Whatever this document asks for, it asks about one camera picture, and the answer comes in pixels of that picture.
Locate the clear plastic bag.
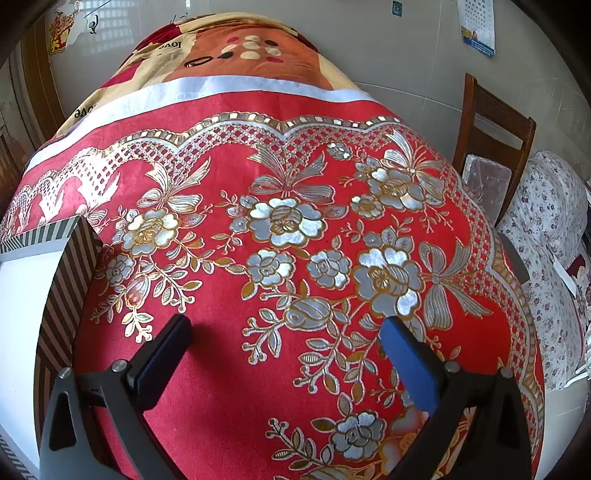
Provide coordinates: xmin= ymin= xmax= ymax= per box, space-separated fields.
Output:
xmin=462 ymin=154 xmax=513 ymax=217

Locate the brown wooden door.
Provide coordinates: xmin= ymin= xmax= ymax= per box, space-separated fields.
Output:
xmin=0 ymin=28 xmax=65 ymax=217

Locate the printed brown cream blanket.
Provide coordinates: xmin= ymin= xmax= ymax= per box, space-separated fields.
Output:
xmin=55 ymin=11 xmax=356 ymax=144

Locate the striped white box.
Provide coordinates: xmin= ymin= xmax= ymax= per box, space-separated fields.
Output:
xmin=0 ymin=216 xmax=105 ymax=480

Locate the wooden chair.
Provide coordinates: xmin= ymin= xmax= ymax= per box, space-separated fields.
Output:
xmin=451 ymin=73 xmax=537 ymax=227

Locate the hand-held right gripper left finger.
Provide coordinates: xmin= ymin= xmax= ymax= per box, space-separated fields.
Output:
xmin=39 ymin=315 xmax=192 ymax=480

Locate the red floral tablecloth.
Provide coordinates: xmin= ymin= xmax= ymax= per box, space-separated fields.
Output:
xmin=0 ymin=76 xmax=550 ymax=480

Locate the wall calendar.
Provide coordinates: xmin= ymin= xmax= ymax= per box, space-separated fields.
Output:
xmin=459 ymin=0 xmax=498 ymax=58

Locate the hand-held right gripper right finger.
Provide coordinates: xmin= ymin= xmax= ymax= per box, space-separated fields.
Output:
xmin=379 ymin=316 xmax=532 ymax=480

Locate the red yellow wall sticker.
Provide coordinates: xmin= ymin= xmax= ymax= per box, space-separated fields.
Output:
xmin=46 ymin=0 xmax=100 ymax=56

